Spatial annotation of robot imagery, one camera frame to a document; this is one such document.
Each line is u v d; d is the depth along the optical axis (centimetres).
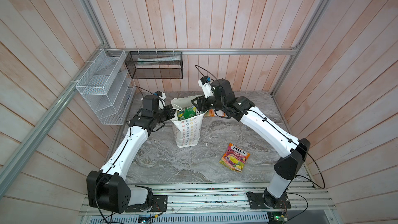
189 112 86
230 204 73
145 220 70
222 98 54
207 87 64
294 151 43
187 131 78
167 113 70
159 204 73
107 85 68
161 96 72
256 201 73
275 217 71
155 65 104
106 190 39
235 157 86
